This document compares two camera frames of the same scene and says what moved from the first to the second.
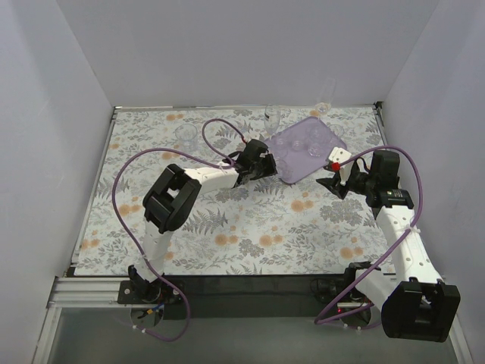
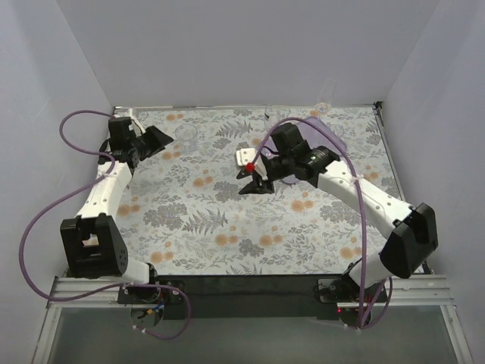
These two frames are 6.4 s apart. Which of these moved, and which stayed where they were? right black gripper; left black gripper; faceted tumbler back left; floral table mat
Moved: right black gripper; left black gripper
Stayed: faceted tumbler back left; floral table mat
